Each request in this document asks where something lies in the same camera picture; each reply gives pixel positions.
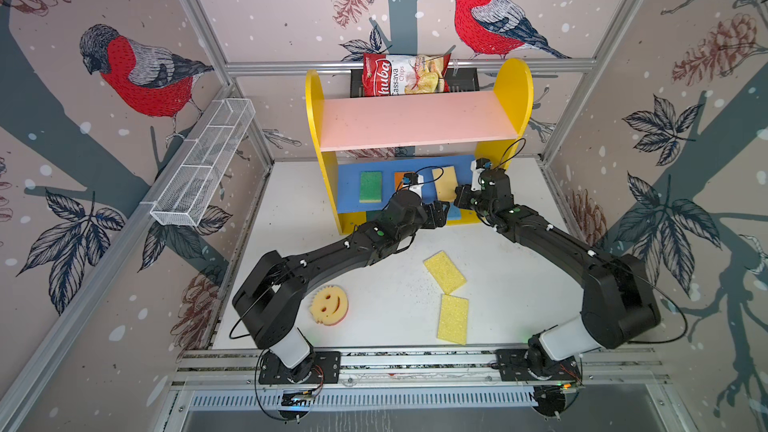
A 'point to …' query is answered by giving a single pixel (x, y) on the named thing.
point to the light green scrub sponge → (370, 187)
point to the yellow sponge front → (452, 320)
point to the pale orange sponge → (445, 181)
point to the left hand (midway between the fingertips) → (442, 205)
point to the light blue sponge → (453, 212)
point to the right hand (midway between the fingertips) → (451, 192)
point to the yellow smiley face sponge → (329, 305)
